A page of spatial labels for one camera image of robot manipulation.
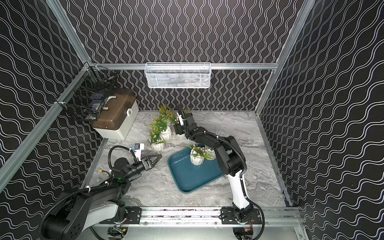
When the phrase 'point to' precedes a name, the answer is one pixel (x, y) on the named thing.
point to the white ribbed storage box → (124, 130)
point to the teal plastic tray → (184, 177)
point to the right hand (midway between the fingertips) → (180, 123)
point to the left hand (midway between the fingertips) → (160, 155)
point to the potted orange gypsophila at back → (167, 112)
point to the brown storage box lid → (115, 109)
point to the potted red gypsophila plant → (210, 153)
